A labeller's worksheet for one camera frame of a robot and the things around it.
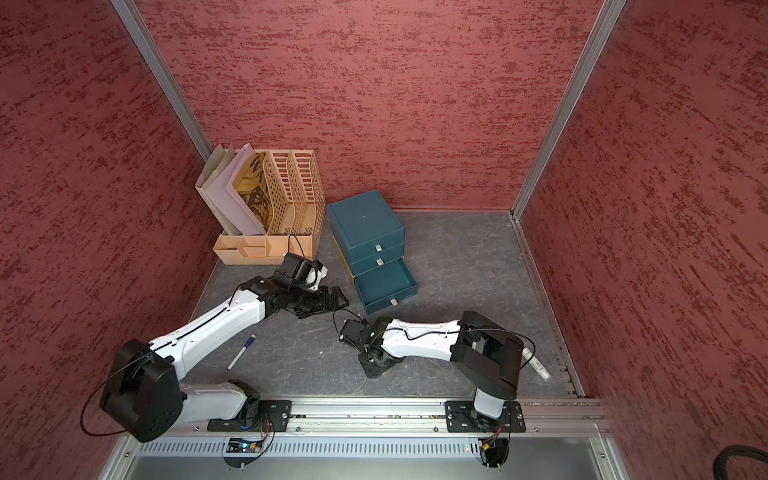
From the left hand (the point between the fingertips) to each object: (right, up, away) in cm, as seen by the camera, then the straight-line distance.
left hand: (334, 312), depth 82 cm
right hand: (+13, -17, 0) cm, 21 cm away
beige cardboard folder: (-39, +45, +12) cm, 61 cm away
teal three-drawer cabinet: (+11, +21, +2) cm, 23 cm away
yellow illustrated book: (-31, +38, +18) cm, 52 cm away
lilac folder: (-35, +35, +6) cm, 50 cm away
